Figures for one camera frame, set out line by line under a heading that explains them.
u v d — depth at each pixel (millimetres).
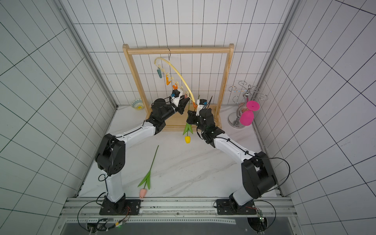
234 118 1091
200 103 727
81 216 692
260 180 432
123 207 682
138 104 1178
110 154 499
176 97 687
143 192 761
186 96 794
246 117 976
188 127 825
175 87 837
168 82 883
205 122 624
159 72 926
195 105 789
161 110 678
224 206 723
